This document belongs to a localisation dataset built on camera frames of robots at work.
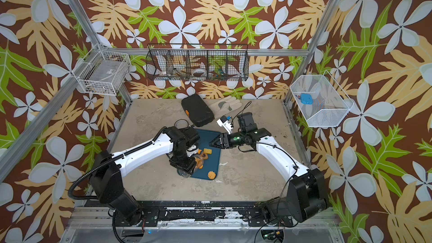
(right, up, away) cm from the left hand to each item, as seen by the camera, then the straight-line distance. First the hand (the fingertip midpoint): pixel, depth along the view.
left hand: (189, 169), depth 79 cm
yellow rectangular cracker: (+9, +5, +14) cm, 18 cm away
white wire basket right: (+67, +32, 0) cm, 74 cm away
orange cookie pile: (+4, +4, +4) cm, 7 cm away
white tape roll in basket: (+3, +52, +20) cm, 56 cm away
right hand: (+11, +13, -4) cm, 17 cm away
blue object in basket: (+60, +34, +7) cm, 70 cm away
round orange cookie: (+11, -5, +7) cm, 14 cm away
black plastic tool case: (+2, +29, +26) cm, 39 cm away
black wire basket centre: (+2, +58, +19) cm, 61 cm away
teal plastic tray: (+11, -1, +11) cm, 16 cm away
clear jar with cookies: (-1, -1, -3) cm, 3 cm away
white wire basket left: (-44, +47, +6) cm, 65 cm away
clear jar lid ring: (-10, +20, +29) cm, 37 cm away
